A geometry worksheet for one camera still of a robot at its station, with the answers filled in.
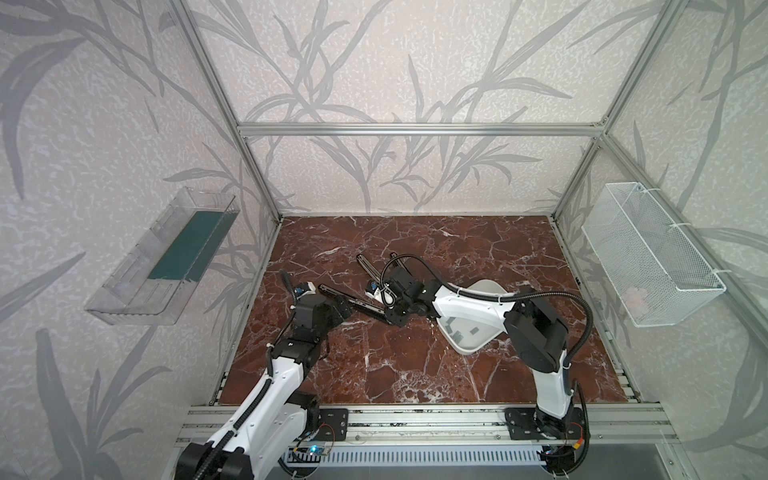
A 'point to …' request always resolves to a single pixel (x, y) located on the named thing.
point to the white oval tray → (466, 334)
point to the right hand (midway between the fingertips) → (388, 298)
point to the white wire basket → (655, 272)
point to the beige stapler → (369, 267)
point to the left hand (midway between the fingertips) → (340, 294)
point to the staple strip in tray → (474, 330)
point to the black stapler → (355, 302)
